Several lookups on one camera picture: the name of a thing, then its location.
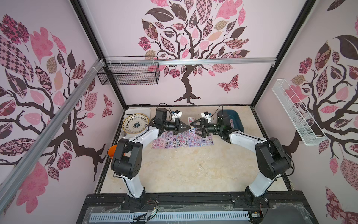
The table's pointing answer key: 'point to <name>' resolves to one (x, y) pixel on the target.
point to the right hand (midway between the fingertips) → (191, 129)
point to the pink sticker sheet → (162, 142)
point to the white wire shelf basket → (307, 129)
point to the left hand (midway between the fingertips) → (189, 129)
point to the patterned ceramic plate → (135, 123)
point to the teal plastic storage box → (235, 121)
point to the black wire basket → (129, 70)
